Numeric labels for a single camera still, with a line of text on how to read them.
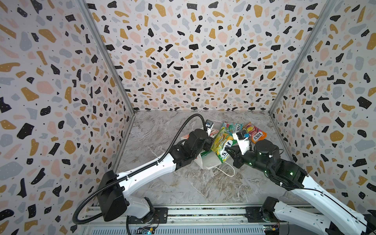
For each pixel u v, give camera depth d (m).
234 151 0.59
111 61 0.90
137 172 0.44
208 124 0.62
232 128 1.07
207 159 0.87
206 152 0.88
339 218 0.40
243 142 0.55
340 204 0.41
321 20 0.75
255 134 1.06
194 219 0.73
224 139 0.67
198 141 0.53
